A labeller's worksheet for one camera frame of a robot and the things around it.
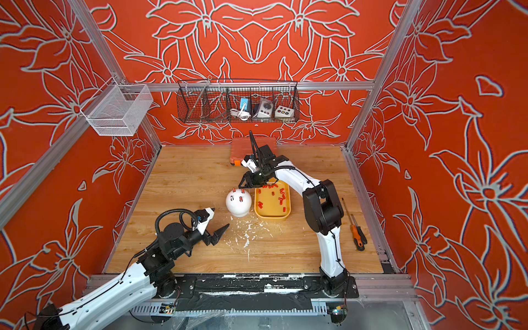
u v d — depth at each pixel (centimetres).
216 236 68
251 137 119
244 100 85
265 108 91
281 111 95
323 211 53
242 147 117
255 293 73
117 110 90
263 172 72
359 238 82
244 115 85
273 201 96
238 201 85
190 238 65
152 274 56
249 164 85
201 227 65
